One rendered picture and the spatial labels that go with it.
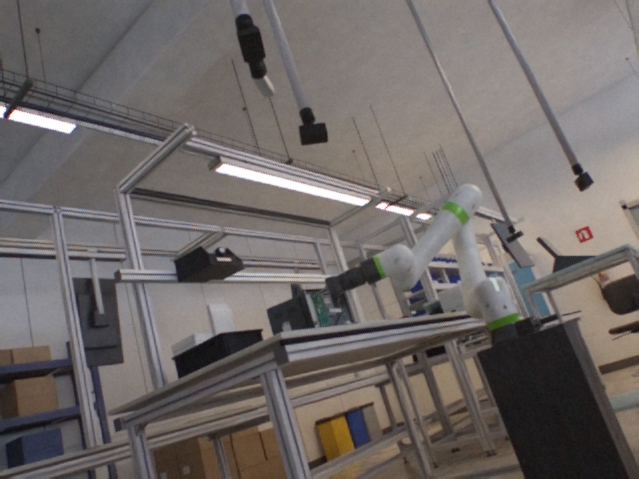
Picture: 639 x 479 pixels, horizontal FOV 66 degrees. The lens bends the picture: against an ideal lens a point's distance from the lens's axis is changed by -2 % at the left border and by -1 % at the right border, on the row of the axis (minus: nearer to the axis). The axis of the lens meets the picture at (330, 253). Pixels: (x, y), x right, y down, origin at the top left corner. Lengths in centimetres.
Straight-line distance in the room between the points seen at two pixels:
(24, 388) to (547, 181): 728
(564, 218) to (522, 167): 105
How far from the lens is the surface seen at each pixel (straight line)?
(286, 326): 195
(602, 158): 835
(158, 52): 390
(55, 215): 302
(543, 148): 855
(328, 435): 774
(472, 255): 218
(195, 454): 528
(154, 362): 212
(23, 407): 511
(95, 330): 344
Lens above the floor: 78
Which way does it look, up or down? 16 degrees up
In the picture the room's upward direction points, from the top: 18 degrees counter-clockwise
